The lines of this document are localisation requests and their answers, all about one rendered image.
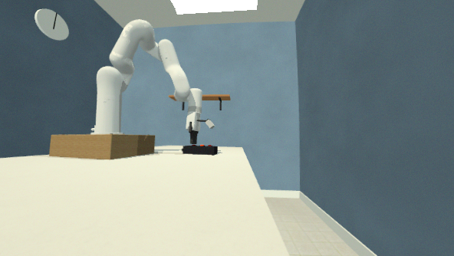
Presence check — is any black power strip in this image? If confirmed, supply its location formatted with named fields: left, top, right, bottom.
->
left=182, top=145, right=218, bottom=155

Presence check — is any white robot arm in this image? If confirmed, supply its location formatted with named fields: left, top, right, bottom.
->
left=90, top=20, right=202, bottom=134

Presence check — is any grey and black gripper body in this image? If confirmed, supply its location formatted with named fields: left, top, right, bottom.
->
left=186, top=111, right=202, bottom=131

